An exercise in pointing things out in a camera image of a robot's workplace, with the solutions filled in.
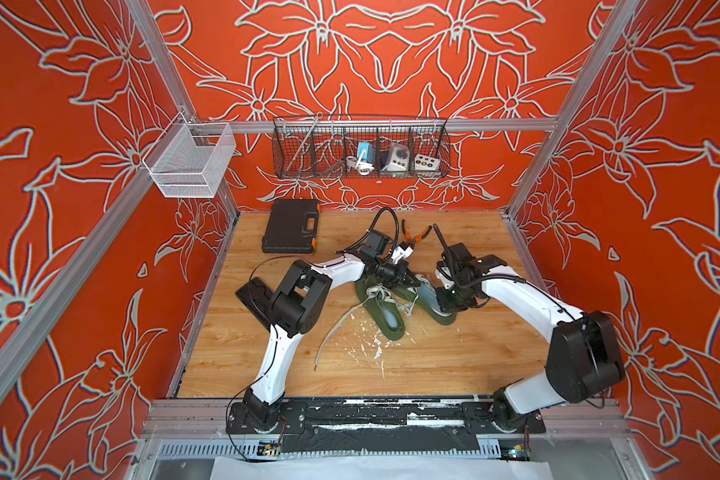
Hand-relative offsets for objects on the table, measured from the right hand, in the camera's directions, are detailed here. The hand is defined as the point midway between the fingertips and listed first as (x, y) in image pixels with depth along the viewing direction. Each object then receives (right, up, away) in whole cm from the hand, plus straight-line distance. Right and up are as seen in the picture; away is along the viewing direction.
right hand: (437, 307), depth 85 cm
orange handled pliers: (0, +20, +25) cm, 32 cm away
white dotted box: (-1, +44, +9) cm, 45 cm away
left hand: (-4, +6, +3) cm, 8 cm away
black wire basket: (-37, +51, +14) cm, 65 cm away
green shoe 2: (+2, -4, +2) cm, 5 cm away
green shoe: (-15, -1, +3) cm, 16 cm away
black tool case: (-49, +24, +28) cm, 61 cm away
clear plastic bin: (-77, +45, +8) cm, 89 cm away
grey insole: (-2, +3, +2) cm, 4 cm away
